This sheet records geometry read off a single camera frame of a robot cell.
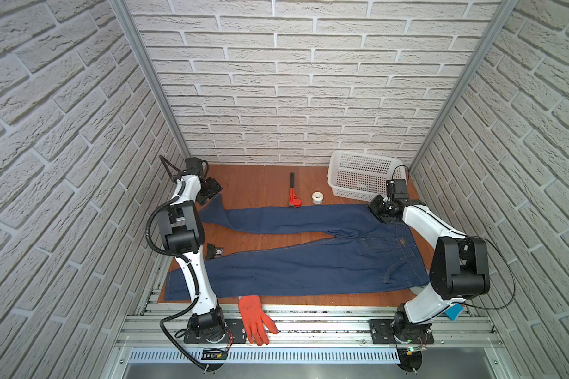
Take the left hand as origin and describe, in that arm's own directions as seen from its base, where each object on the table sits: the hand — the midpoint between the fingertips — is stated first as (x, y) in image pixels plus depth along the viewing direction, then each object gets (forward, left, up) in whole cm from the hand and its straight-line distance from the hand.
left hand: (214, 188), depth 102 cm
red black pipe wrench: (-3, -35, -6) cm, 36 cm away
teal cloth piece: (-52, -87, -5) cm, 102 cm away
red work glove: (-51, -20, -6) cm, 56 cm away
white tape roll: (-2, -46, -5) cm, 47 cm away
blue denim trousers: (-29, -63, -6) cm, 69 cm away
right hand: (-13, -65, +4) cm, 67 cm away
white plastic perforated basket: (+12, -72, -6) cm, 73 cm away
